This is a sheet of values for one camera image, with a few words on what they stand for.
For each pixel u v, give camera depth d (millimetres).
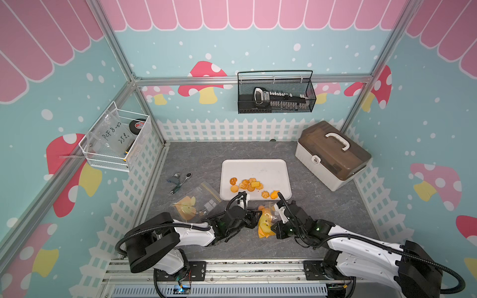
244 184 993
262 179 1034
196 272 752
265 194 951
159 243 442
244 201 722
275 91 918
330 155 874
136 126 810
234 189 985
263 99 883
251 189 974
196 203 935
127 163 646
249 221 735
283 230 715
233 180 1024
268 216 843
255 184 995
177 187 995
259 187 978
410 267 411
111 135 683
